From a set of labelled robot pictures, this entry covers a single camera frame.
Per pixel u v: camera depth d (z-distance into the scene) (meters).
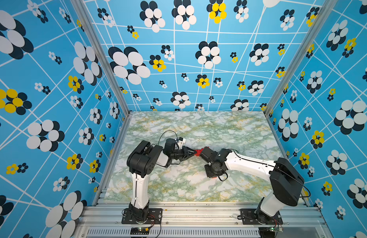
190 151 0.91
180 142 0.94
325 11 0.69
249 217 0.73
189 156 0.89
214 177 0.74
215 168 0.62
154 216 0.73
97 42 0.81
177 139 0.94
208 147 1.02
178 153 0.87
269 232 0.69
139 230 0.72
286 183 0.44
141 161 0.53
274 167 0.46
